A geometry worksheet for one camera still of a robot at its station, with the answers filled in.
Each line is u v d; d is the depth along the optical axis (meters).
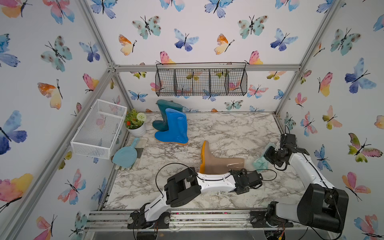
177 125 0.87
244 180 0.64
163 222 0.74
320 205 0.41
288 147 0.63
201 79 0.98
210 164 0.87
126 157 0.95
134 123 0.94
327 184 0.44
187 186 0.54
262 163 0.83
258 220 0.72
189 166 0.49
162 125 1.06
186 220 0.76
